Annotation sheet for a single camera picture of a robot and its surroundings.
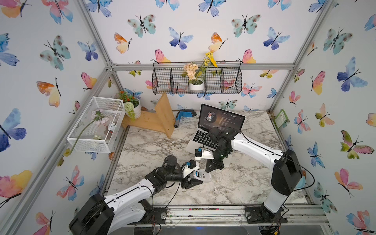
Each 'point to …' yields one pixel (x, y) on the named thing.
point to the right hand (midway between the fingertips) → (208, 167)
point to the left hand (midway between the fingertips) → (201, 174)
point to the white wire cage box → (97, 128)
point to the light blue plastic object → (301, 183)
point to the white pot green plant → (132, 105)
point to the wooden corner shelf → (162, 120)
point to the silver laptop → (209, 118)
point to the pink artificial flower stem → (98, 117)
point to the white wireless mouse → (202, 176)
